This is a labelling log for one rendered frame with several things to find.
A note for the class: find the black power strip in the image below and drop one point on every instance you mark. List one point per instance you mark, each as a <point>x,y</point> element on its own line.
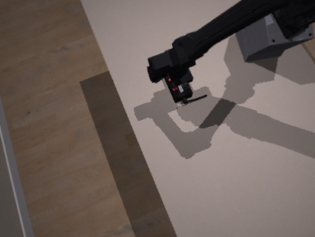
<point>182,92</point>

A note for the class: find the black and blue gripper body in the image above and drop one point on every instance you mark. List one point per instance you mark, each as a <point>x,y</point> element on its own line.
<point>187,77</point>

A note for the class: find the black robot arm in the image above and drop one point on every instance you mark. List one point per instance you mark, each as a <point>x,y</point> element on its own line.
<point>289,14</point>

